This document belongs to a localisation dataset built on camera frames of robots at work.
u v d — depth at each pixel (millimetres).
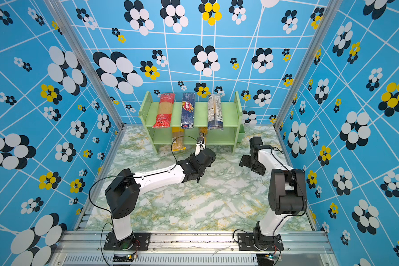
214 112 845
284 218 511
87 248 731
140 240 737
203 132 887
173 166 595
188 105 875
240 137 892
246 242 728
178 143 887
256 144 753
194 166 649
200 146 733
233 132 1010
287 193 468
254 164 747
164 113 844
